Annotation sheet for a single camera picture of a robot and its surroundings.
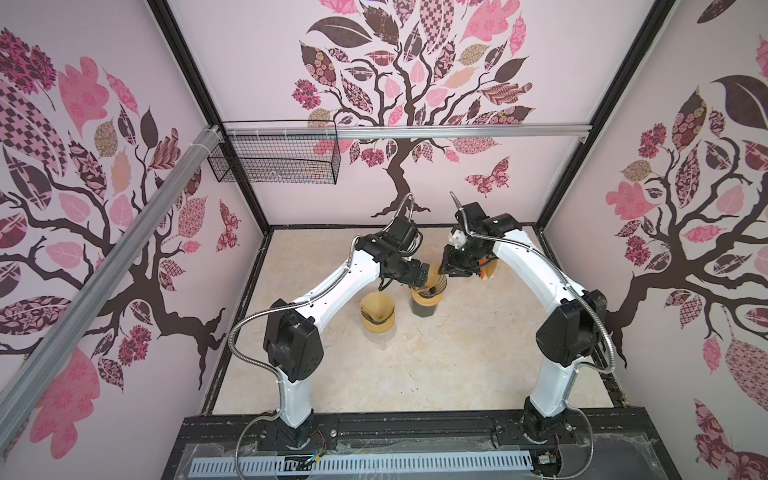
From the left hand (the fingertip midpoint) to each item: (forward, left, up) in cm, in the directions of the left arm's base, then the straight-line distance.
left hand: (410, 278), depth 83 cm
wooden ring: (-3, -6, -8) cm, 11 cm away
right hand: (+3, -10, +1) cm, 10 cm away
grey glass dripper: (0, -9, -2) cm, 10 cm away
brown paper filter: (0, -6, -8) cm, 10 cm away
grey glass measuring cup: (-3, -5, -14) cm, 15 cm away
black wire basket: (+39, +42, +16) cm, 60 cm away
